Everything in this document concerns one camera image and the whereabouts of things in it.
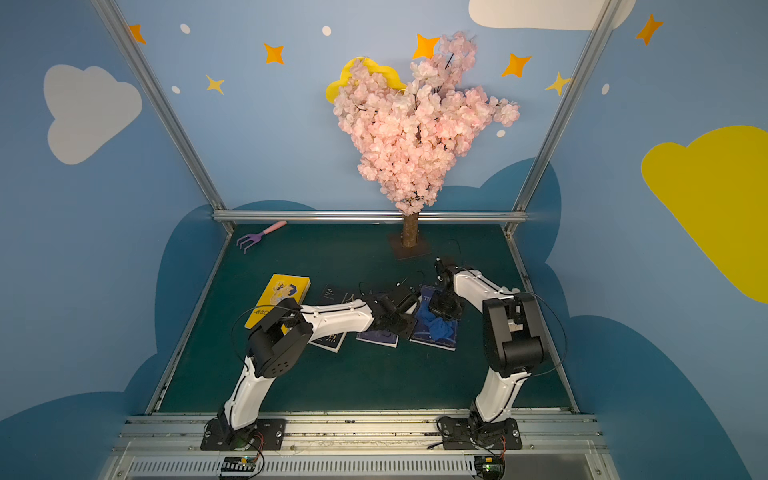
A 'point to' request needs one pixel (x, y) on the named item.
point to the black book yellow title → (331, 295)
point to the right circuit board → (490, 467)
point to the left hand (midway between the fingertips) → (415, 325)
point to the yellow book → (279, 288)
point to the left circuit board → (238, 464)
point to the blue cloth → (439, 328)
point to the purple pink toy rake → (254, 238)
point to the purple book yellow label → (378, 338)
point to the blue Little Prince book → (420, 333)
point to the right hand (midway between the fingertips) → (443, 313)
